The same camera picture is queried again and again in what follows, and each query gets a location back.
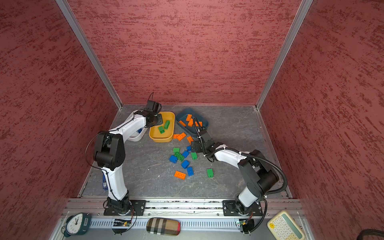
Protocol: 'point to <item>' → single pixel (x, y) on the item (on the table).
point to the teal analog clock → (77, 224)
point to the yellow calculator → (283, 226)
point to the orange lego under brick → (175, 136)
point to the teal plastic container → (185, 120)
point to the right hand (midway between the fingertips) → (197, 147)
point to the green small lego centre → (194, 156)
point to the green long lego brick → (166, 124)
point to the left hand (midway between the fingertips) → (158, 122)
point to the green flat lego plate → (179, 156)
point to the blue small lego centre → (185, 154)
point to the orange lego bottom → (180, 175)
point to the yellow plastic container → (154, 133)
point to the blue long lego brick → (189, 148)
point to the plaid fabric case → (163, 226)
